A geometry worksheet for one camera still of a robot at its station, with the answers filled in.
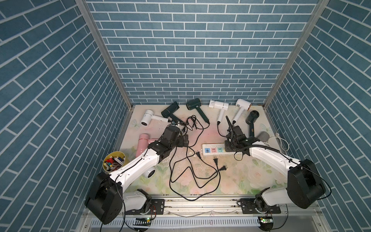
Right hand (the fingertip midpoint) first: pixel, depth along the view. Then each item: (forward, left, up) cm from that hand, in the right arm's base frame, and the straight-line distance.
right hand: (228, 145), depth 89 cm
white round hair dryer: (+22, +58, -1) cm, 62 cm away
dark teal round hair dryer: (+24, -18, -2) cm, 30 cm away
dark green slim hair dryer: (+26, +43, -1) cm, 50 cm away
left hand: (-1, +27, +8) cm, 29 cm away
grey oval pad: (+13, -26, -6) cm, 30 cm away
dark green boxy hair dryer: (+38, +23, -1) cm, 44 cm away
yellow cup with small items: (-18, +65, +4) cm, 68 cm away
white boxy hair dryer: (+37, +1, -1) cm, 37 cm away
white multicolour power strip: (-1, +8, -4) cm, 9 cm away
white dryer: (+42, -16, -3) cm, 45 cm away
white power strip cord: (+15, -41, -9) cm, 45 cm away
